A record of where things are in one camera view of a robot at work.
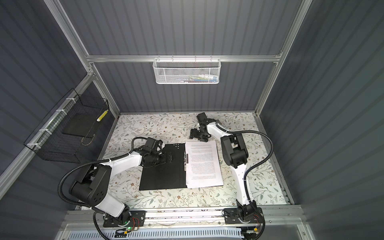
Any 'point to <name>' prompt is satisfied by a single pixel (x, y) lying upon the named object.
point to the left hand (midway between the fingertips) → (169, 160)
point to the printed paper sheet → (203, 169)
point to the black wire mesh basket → (47, 141)
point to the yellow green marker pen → (102, 115)
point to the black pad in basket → (83, 124)
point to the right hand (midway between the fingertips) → (195, 139)
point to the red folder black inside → (168, 176)
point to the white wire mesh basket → (184, 71)
